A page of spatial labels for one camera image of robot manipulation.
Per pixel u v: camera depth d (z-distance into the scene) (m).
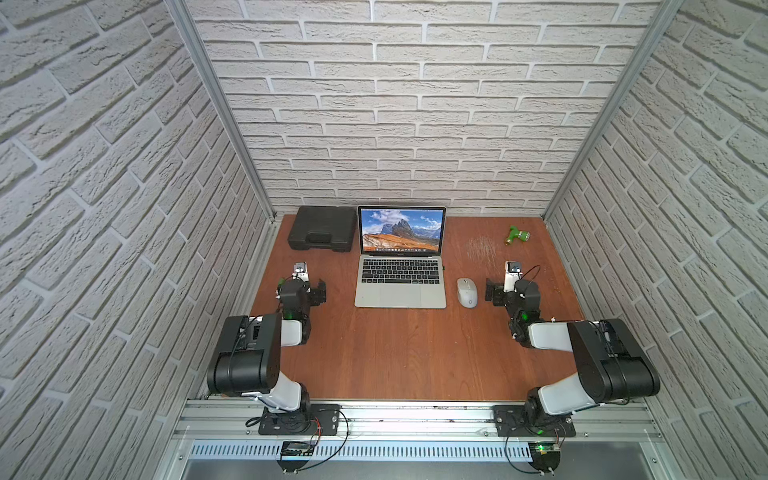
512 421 0.74
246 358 0.46
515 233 1.11
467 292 0.95
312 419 0.73
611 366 0.45
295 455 0.71
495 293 0.84
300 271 0.81
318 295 0.86
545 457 0.70
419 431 0.74
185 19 0.70
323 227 1.12
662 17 0.70
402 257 1.06
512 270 0.81
